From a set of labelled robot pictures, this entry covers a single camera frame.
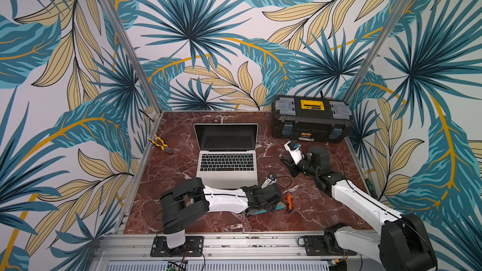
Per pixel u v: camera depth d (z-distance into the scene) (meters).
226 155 1.17
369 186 0.93
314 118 0.94
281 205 0.84
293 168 0.73
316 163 0.65
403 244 0.40
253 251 0.73
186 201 0.49
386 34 0.84
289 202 0.84
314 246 0.73
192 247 0.72
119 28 0.80
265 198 0.63
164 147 1.00
